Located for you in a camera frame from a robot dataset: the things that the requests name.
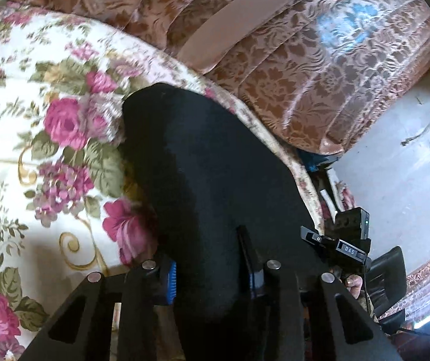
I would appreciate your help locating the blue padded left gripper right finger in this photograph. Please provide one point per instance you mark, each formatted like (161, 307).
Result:
(251, 269)

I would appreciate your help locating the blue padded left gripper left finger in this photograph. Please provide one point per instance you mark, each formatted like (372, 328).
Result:
(171, 280)

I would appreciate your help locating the black pants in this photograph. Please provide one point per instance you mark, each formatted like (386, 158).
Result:
(206, 174)

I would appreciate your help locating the person's right hand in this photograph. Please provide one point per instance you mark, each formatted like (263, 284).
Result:
(353, 284)

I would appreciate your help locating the blue object beside bed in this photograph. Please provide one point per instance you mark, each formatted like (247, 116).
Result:
(314, 161)

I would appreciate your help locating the floral bed sheet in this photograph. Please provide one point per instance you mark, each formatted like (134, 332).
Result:
(68, 205)

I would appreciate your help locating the brown floral curtain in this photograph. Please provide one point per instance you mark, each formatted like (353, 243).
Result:
(318, 73)

